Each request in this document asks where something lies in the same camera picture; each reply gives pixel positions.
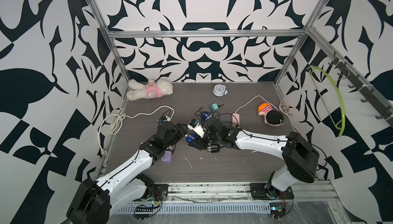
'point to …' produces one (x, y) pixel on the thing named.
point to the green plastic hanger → (332, 119)
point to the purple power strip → (167, 156)
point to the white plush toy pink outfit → (151, 89)
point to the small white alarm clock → (220, 90)
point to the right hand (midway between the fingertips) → (191, 136)
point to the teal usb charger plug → (214, 107)
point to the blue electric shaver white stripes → (190, 137)
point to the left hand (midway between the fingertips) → (185, 125)
